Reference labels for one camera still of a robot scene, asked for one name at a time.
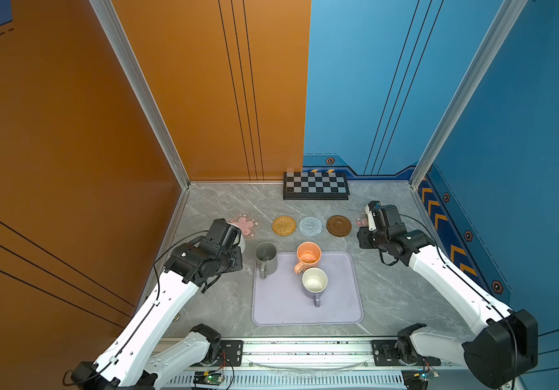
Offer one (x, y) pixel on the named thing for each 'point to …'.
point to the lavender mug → (314, 280)
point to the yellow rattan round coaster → (283, 226)
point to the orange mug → (309, 254)
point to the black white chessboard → (315, 185)
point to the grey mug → (266, 259)
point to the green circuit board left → (210, 378)
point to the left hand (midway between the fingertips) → (235, 255)
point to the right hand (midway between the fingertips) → (359, 234)
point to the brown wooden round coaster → (338, 225)
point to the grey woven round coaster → (310, 226)
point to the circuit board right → (418, 379)
